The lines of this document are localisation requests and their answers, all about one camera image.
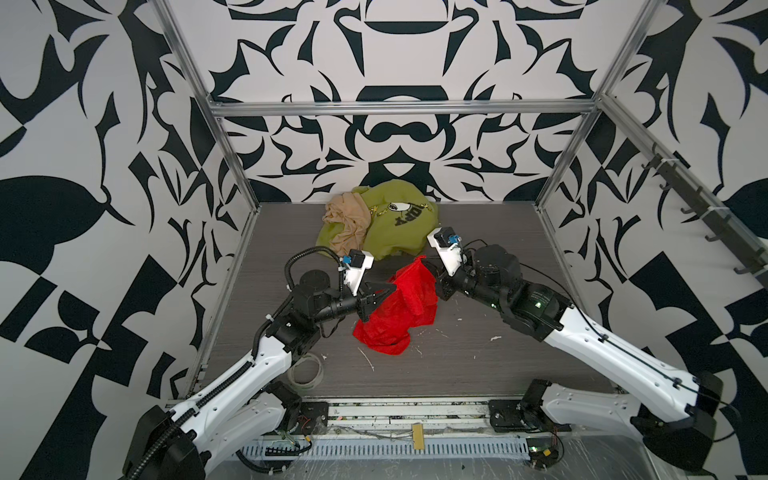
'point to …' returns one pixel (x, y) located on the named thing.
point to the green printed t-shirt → (402, 215)
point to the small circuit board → (543, 452)
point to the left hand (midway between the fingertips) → (396, 282)
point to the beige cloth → (352, 215)
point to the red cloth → (413, 305)
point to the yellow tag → (418, 436)
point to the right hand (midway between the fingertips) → (426, 256)
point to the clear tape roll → (306, 373)
